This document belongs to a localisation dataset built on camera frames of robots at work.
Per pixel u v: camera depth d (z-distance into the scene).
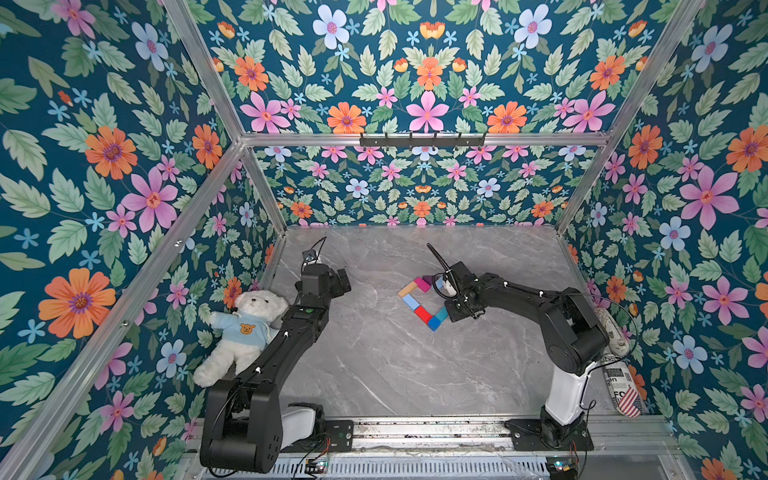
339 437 0.73
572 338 0.50
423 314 0.96
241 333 0.84
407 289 1.01
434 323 0.95
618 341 0.89
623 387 0.78
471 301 0.70
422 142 0.93
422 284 1.02
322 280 0.68
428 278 1.04
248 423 0.41
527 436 0.73
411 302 0.98
